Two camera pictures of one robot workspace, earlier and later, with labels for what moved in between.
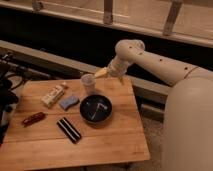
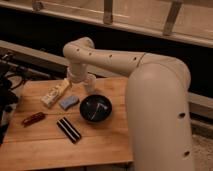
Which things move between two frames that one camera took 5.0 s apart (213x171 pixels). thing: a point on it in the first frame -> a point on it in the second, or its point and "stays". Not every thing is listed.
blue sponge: [69, 102] stays
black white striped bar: [69, 130] stays
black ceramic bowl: [95, 109] stays
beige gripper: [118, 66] -> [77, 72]
